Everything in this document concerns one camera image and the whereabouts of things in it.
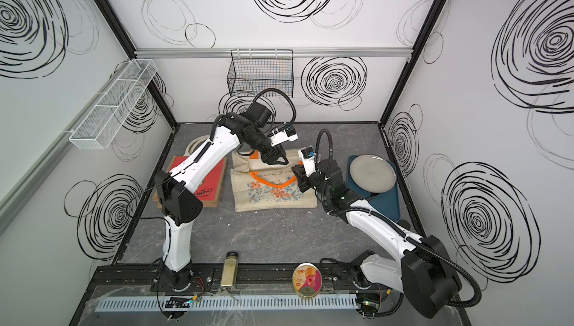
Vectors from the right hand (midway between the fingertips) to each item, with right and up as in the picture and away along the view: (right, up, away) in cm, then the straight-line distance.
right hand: (295, 168), depth 79 cm
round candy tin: (+4, -35, -8) cm, 36 cm away
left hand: (-4, +4, 0) cm, 5 cm away
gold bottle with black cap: (-22, -34, -7) cm, 41 cm away
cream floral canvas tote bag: (-14, -7, +5) cm, 17 cm away
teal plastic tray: (+38, -15, +12) cm, 43 cm away
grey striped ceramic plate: (+35, -5, +20) cm, 41 cm away
